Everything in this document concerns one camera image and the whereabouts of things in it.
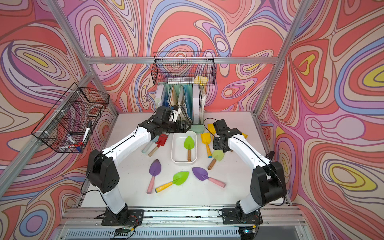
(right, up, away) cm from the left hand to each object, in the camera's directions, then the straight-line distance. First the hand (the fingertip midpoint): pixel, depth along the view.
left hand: (188, 126), depth 83 cm
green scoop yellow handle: (-6, -30, +3) cm, 31 cm away
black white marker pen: (-47, -2, -15) cm, 49 cm away
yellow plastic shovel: (+12, -8, +20) cm, 25 cm away
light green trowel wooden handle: (+19, -19, +12) cm, 29 cm away
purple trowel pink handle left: (-21, -26, +7) cm, 34 cm away
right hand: (+19, -13, +3) cm, 24 cm away
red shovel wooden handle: (-19, -10, +16) cm, 27 cm away
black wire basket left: (-60, 0, -10) cm, 60 cm away
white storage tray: (-6, -18, +18) cm, 26 cm away
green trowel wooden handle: (0, -12, +18) cm, 21 cm away
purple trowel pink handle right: (+8, -29, +5) cm, 30 cm away
